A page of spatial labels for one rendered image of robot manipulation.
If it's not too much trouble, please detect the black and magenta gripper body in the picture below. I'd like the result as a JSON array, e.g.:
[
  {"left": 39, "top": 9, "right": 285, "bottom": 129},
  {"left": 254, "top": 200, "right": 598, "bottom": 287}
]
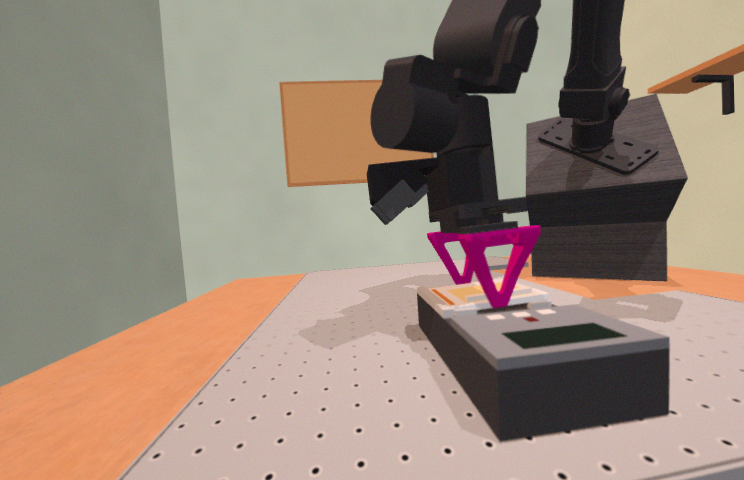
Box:
[{"left": 429, "top": 147, "right": 528, "bottom": 234}]

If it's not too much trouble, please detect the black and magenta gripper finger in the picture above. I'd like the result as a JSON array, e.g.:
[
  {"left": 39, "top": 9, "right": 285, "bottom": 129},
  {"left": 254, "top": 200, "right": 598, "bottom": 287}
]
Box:
[
  {"left": 427, "top": 231, "right": 474, "bottom": 285},
  {"left": 458, "top": 226, "right": 541, "bottom": 308}
]

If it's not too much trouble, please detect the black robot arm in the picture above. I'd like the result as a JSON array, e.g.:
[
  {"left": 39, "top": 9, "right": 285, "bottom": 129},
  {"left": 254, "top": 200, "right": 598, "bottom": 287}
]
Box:
[{"left": 367, "top": 0, "right": 659, "bottom": 225}]

